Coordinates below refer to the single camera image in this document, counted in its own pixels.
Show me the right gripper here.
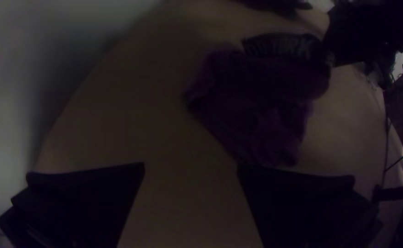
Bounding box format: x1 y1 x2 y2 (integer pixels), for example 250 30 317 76
324 0 403 68

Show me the dark t-shirt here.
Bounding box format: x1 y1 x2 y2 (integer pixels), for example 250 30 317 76
183 33 335 168

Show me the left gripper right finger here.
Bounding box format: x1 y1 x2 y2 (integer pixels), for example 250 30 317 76
236 164 384 248

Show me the black cable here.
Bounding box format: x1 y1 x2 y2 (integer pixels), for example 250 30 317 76
382 117 403 175

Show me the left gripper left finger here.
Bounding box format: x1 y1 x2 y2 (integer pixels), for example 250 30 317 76
0 162 146 248

